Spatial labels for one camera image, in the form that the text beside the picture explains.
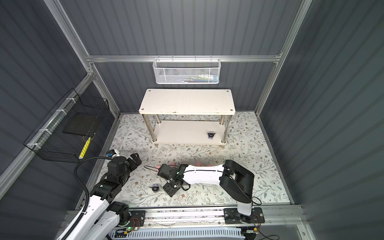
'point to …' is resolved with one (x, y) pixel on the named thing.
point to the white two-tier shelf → (188, 116)
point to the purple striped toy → (210, 135)
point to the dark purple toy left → (155, 188)
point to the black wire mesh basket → (62, 137)
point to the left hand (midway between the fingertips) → (131, 158)
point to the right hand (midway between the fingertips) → (172, 188)
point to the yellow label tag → (85, 148)
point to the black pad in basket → (80, 123)
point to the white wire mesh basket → (184, 71)
